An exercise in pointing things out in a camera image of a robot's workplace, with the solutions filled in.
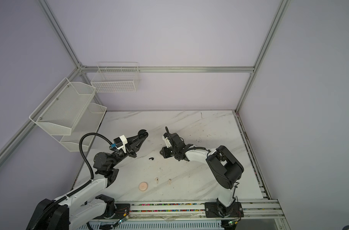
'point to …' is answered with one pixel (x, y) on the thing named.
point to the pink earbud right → (169, 181)
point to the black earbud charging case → (143, 133)
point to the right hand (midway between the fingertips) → (158, 153)
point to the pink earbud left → (157, 179)
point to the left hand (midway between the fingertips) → (143, 137)
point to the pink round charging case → (143, 186)
